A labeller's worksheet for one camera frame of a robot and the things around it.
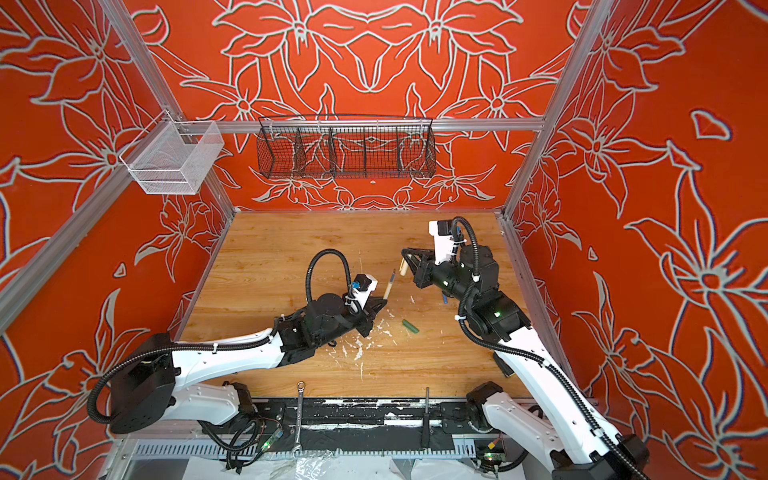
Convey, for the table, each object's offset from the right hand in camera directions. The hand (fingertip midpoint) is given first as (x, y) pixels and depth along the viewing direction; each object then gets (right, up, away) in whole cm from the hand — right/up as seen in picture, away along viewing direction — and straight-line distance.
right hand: (400, 252), depth 65 cm
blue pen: (+17, -17, +29) cm, 38 cm away
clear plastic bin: (-70, +29, +26) cm, 80 cm away
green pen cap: (+5, -24, +22) cm, 33 cm away
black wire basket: (-17, +35, +34) cm, 51 cm away
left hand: (-3, -12, +8) cm, 15 cm away
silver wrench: (-26, -37, +12) cm, 46 cm away
